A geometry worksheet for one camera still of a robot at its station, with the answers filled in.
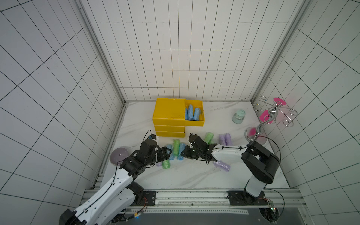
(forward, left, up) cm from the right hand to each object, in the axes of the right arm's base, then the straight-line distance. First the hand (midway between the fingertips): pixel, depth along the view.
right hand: (180, 150), depth 88 cm
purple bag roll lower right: (-7, -25, -2) cm, 26 cm away
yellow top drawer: (+26, -9, +16) cm, 32 cm away
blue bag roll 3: (-4, +5, 0) cm, 6 cm away
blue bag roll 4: (+2, -1, 0) cm, 3 cm away
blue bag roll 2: (+19, -10, +14) cm, 26 cm away
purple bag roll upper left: (+10, -28, -2) cm, 30 cm away
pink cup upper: (+28, -60, +21) cm, 69 cm away
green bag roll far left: (-9, +8, -1) cm, 12 cm away
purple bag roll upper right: (+12, -32, -2) cm, 35 cm away
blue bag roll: (+19, -5, +15) cm, 25 cm away
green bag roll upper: (+11, -19, -1) cm, 22 cm away
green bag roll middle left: (+4, +3, -1) cm, 5 cm away
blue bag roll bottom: (+19, -3, +14) cm, 24 cm away
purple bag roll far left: (-9, +13, -1) cm, 16 cm away
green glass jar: (+27, -41, +3) cm, 50 cm away
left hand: (-7, +8, +8) cm, 13 cm away
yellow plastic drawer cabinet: (+12, +7, +19) cm, 24 cm away
